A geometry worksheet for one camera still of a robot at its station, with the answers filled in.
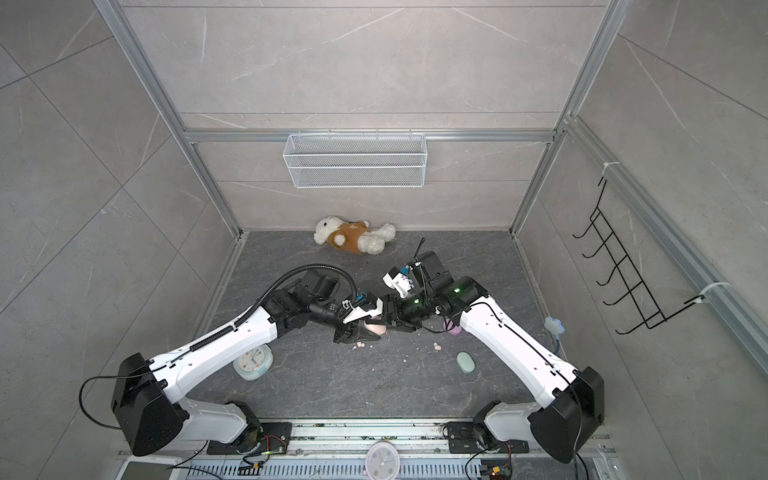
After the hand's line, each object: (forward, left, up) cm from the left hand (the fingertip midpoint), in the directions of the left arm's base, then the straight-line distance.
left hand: (379, 320), depth 72 cm
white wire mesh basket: (+57, +9, +9) cm, 58 cm away
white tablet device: (-26, +52, -16) cm, 60 cm away
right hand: (-1, +1, +2) cm, 3 cm away
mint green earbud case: (-4, -25, -19) cm, 32 cm away
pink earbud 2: (+1, -17, -20) cm, 26 cm away
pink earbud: (+2, +6, -20) cm, 21 cm away
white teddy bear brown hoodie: (+40, +9, -12) cm, 43 cm away
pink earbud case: (-4, 0, +3) cm, 5 cm away
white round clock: (-27, 0, -18) cm, 33 cm away
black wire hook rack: (-1, -58, +11) cm, 59 cm away
